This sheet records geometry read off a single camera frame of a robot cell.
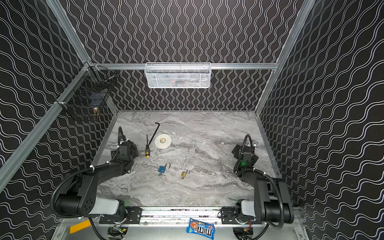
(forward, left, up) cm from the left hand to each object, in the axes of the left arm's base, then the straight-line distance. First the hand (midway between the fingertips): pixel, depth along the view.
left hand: (128, 150), depth 92 cm
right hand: (+3, -72, -1) cm, 73 cm away
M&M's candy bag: (-37, -45, -7) cm, 59 cm away
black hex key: (+18, -11, -5) cm, 22 cm away
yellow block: (-39, +12, -4) cm, 41 cm away
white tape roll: (+12, -18, -7) cm, 22 cm away
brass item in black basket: (+11, +14, +22) cm, 28 cm away
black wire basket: (+32, +28, +22) cm, 48 cm away
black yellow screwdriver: (0, -11, -5) cm, 12 cm away
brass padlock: (-11, -35, -7) cm, 37 cm away
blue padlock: (-8, -21, -7) cm, 24 cm away
